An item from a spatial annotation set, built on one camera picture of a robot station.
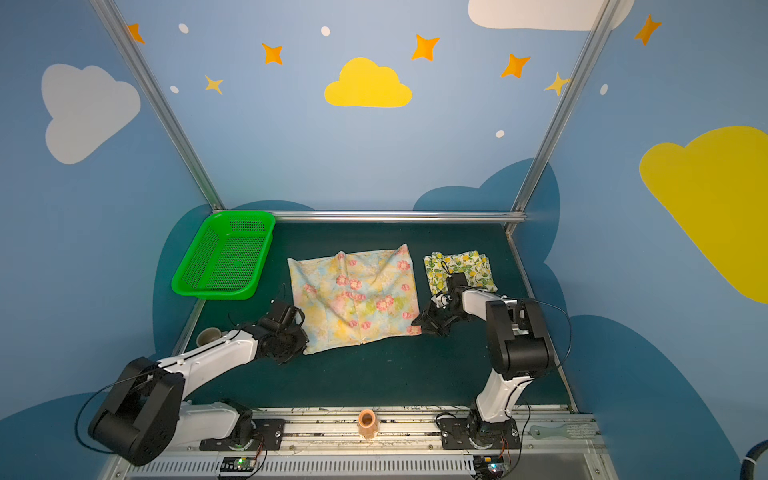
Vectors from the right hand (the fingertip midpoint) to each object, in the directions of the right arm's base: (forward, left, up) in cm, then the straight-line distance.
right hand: (419, 323), depth 93 cm
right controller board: (-36, -17, -3) cm, 39 cm away
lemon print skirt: (+24, -21, 0) cm, 32 cm away
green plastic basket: (+23, +73, -1) cm, 76 cm away
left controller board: (-39, +44, -1) cm, 59 cm away
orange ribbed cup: (-30, +13, +11) cm, 34 cm away
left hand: (-9, +32, 0) cm, 33 cm away
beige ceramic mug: (-9, +63, +4) cm, 63 cm away
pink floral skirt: (+9, +21, -2) cm, 23 cm away
